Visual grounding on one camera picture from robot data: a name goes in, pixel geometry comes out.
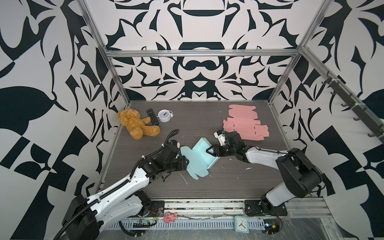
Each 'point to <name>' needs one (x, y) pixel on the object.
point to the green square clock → (241, 224)
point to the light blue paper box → (199, 160)
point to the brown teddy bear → (131, 119)
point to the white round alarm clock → (165, 115)
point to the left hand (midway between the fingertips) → (187, 159)
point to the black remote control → (153, 118)
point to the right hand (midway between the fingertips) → (209, 150)
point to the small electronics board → (272, 226)
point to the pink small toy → (169, 217)
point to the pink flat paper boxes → (243, 121)
